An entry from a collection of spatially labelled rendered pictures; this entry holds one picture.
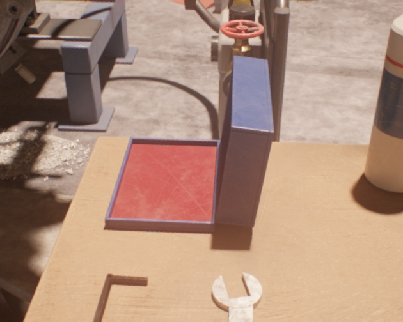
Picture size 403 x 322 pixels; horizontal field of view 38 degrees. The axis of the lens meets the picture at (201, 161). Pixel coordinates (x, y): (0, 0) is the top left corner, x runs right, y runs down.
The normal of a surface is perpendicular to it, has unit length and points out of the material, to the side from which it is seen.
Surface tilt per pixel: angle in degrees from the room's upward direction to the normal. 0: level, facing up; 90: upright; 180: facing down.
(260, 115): 7
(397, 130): 90
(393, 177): 90
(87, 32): 0
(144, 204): 0
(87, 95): 90
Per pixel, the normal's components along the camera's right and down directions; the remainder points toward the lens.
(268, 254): 0.00, -0.84
